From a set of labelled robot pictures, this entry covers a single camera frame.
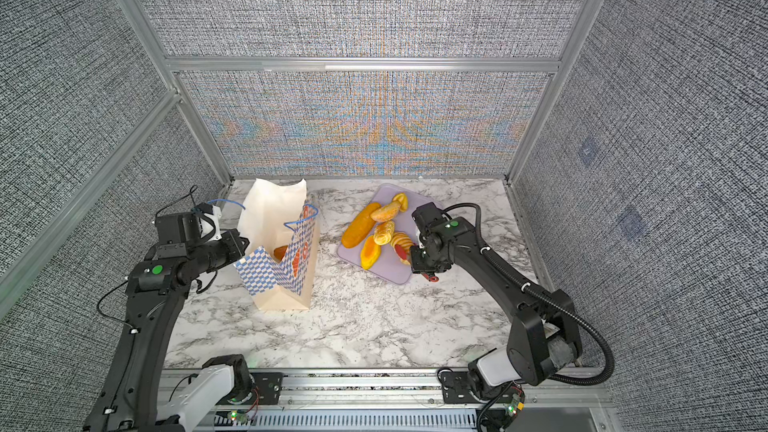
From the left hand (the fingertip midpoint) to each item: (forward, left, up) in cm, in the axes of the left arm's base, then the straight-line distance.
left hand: (249, 239), depth 74 cm
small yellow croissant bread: (+25, -42, -16) cm, 51 cm away
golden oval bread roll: (+19, -36, -15) cm, 43 cm away
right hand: (-3, -44, -12) cm, 45 cm away
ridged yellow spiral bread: (+10, -40, -18) cm, 45 cm away
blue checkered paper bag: (+16, -1, -19) cm, 24 cm away
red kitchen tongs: (+7, -40, -19) cm, 44 cm away
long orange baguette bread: (+17, -27, -19) cm, 37 cm away
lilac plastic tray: (+3, -35, -21) cm, 41 cm away
